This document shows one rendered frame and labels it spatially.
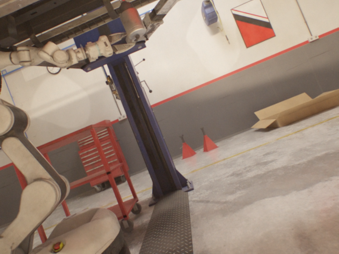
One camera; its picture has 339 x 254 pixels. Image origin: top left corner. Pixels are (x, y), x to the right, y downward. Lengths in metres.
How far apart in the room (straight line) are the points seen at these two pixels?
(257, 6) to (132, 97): 3.72
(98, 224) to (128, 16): 0.97
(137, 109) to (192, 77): 2.60
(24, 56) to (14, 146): 0.50
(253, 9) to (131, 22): 4.54
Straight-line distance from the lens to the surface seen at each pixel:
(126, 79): 2.69
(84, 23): 2.11
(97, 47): 1.30
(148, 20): 2.12
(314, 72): 5.67
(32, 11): 1.88
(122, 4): 1.29
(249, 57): 5.31
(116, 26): 2.58
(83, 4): 2.11
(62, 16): 2.16
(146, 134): 2.61
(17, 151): 1.35
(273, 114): 4.90
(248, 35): 5.41
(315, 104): 4.38
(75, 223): 1.52
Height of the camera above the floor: 0.62
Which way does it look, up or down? 2 degrees up
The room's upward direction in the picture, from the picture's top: 22 degrees counter-clockwise
